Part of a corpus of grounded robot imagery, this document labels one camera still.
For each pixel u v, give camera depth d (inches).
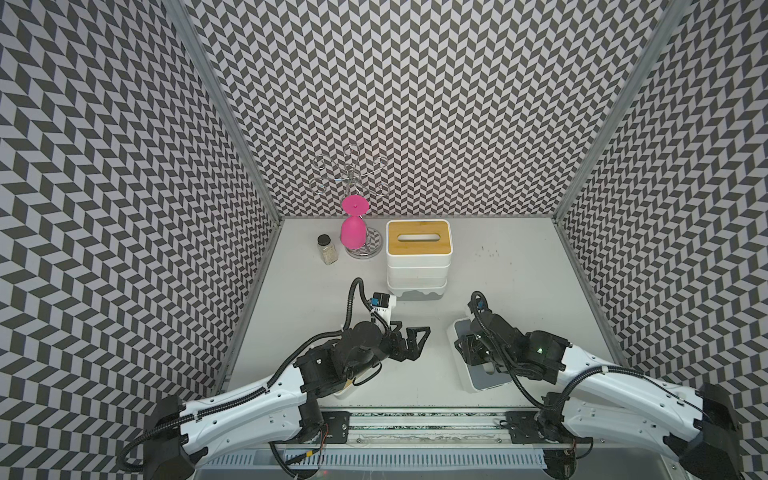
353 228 34.0
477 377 27.9
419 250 30.1
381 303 24.8
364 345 20.4
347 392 29.2
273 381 19.0
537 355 20.5
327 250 38.8
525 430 28.9
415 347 24.2
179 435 16.0
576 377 18.7
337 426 28.5
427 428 29.4
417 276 33.2
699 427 15.7
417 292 35.9
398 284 35.5
